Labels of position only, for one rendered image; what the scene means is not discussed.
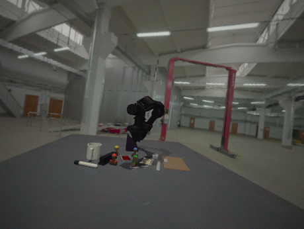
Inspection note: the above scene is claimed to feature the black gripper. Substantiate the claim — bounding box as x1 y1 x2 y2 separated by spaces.
127 116 146 144

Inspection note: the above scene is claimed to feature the white marker with black cap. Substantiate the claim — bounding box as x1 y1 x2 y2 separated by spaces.
74 160 98 168

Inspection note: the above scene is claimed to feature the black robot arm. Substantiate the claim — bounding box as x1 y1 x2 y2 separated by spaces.
127 96 165 141

